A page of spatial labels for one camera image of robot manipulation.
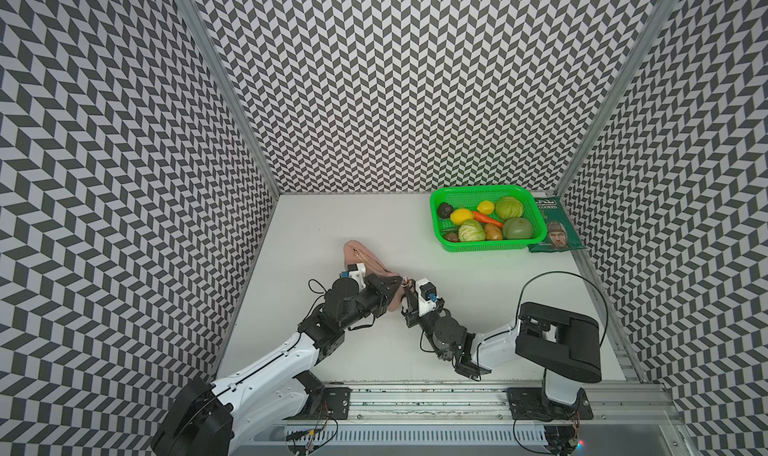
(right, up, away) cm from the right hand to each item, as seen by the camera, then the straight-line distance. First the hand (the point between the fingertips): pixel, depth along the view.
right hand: (408, 287), depth 81 cm
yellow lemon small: (+30, +23, +28) cm, 47 cm away
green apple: (+37, +15, +17) cm, 44 cm away
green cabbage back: (+35, +23, +21) cm, 47 cm away
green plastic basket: (+23, +27, +28) cm, 45 cm away
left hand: (-2, +3, -5) cm, 6 cm away
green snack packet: (+54, +14, +22) cm, 60 cm away
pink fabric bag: (-16, +8, +9) cm, 20 cm away
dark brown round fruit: (+14, +22, +27) cm, 37 cm away
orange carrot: (+31, +19, +30) cm, 47 cm away
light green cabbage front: (+21, +15, +15) cm, 30 cm away
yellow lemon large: (+19, +20, +24) cm, 37 cm away
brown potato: (+29, +14, +19) cm, 37 cm away
